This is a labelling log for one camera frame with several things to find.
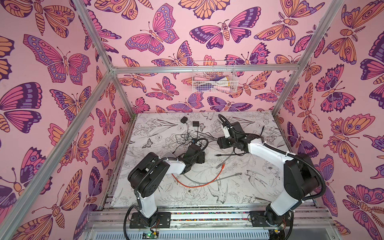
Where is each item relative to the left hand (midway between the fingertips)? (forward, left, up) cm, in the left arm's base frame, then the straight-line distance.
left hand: (202, 152), depth 95 cm
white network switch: (-1, +22, -2) cm, 22 cm away
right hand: (+4, -12, +9) cm, 16 cm away
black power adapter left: (+30, +14, -2) cm, 33 cm away
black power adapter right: (+26, +5, -2) cm, 26 cm away
